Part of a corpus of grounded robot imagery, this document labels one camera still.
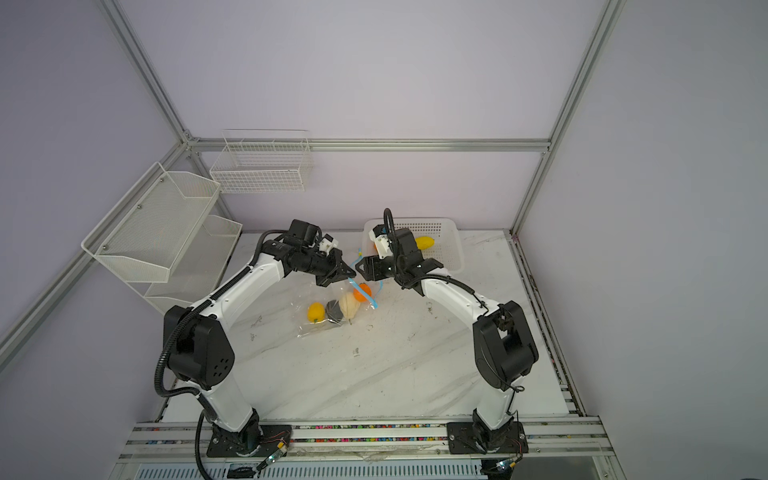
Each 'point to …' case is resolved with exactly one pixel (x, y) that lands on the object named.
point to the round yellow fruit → (315, 312)
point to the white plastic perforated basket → (445, 232)
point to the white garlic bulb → (349, 305)
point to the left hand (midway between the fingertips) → (355, 274)
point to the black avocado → (334, 311)
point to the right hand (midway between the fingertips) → (362, 262)
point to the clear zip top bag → (333, 292)
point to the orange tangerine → (360, 297)
